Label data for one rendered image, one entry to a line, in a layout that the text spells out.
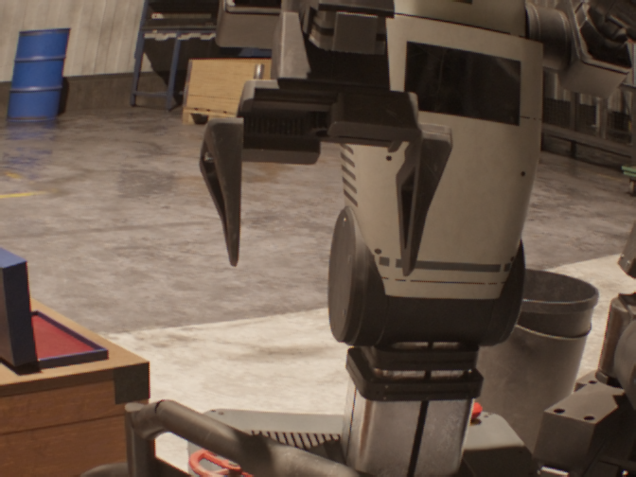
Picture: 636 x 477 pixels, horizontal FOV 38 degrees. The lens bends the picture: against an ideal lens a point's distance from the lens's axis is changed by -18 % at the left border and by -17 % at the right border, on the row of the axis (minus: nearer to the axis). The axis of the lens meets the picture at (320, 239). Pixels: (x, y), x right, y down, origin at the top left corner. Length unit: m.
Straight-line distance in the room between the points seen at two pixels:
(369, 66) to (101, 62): 9.44
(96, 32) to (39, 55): 1.41
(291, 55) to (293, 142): 0.06
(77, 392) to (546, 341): 1.19
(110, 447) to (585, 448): 0.65
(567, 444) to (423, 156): 0.20
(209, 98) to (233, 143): 7.64
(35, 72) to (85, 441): 7.75
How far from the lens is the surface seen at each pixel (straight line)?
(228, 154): 0.60
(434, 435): 1.26
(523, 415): 2.09
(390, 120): 0.62
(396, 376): 1.23
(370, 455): 1.26
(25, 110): 8.78
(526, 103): 1.18
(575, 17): 1.29
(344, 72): 0.62
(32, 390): 1.02
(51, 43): 8.76
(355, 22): 0.56
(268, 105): 0.62
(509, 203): 1.19
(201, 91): 8.31
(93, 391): 1.08
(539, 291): 2.30
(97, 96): 10.00
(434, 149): 0.62
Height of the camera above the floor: 0.82
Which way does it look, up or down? 11 degrees down
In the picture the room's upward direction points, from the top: 5 degrees clockwise
